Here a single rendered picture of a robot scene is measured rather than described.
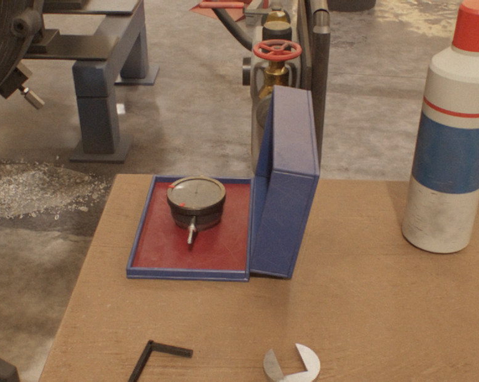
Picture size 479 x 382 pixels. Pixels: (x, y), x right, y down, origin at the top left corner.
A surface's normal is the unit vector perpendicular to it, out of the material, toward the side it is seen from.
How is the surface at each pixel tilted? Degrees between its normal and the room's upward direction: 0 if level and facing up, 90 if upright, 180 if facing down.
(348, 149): 0
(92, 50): 0
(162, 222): 0
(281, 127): 9
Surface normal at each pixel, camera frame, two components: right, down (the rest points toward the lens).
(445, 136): -0.53, 0.46
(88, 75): -0.04, 0.55
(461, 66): -0.36, -0.32
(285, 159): 0.16, -0.82
